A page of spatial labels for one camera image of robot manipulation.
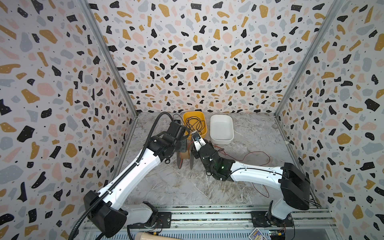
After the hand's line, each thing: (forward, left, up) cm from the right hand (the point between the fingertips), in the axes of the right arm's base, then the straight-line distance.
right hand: (195, 135), depth 75 cm
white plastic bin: (+25, -18, -26) cm, 40 cm away
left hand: (-2, +6, -1) cm, 7 cm away
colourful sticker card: (-39, -29, -24) cm, 54 cm away
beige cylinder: (-40, +22, -24) cm, 52 cm away
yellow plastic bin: (+36, -1, -21) cm, 42 cm away
